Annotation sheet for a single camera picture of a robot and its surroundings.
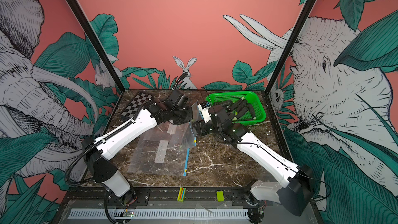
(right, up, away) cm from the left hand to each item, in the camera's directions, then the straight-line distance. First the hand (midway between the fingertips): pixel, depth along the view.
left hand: (195, 115), depth 76 cm
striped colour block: (-7, -38, -3) cm, 39 cm away
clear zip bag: (-19, -22, +15) cm, 33 cm away
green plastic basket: (+39, +10, +33) cm, 52 cm away
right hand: (0, -3, -2) cm, 3 cm away
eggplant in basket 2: (+37, +2, +30) cm, 48 cm away
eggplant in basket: (+31, +3, +31) cm, 44 cm away
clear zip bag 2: (-19, -13, +21) cm, 31 cm away
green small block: (+12, -40, -1) cm, 42 cm away
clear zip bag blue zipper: (-8, -13, +10) cm, 18 cm away
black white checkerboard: (-45, +3, +29) cm, 54 cm away
